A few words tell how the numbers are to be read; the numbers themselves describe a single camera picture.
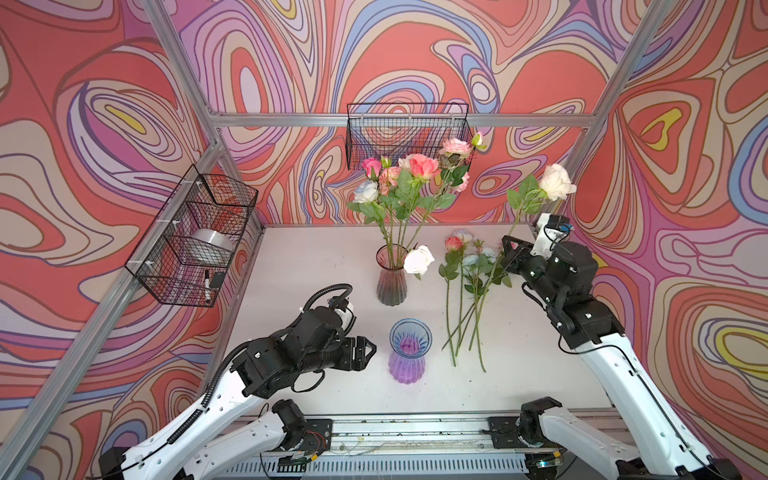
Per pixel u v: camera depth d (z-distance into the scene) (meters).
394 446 0.72
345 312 0.62
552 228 0.57
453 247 1.07
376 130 0.96
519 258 0.60
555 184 0.62
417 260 0.57
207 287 0.72
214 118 0.87
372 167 0.78
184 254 0.73
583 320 0.47
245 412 0.44
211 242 0.73
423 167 0.71
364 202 0.75
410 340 0.70
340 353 0.58
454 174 0.73
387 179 0.77
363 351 0.59
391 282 1.04
